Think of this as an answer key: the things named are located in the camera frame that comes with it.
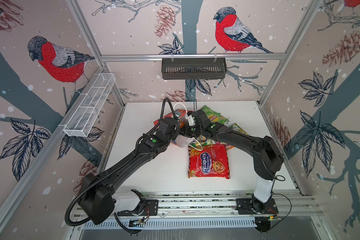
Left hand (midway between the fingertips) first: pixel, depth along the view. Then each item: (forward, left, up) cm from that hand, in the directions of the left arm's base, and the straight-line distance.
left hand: (171, 123), depth 79 cm
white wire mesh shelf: (+10, +45, +6) cm, 46 cm away
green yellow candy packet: (0, -23, -21) cm, 31 cm away
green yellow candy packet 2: (+13, -43, -22) cm, 50 cm away
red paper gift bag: (-3, -4, -13) cm, 14 cm away
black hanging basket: (+46, -15, +4) cm, 49 cm away
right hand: (-1, -3, -9) cm, 9 cm away
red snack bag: (-14, -21, -18) cm, 31 cm away
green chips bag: (+22, -30, -21) cm, 42 cm away
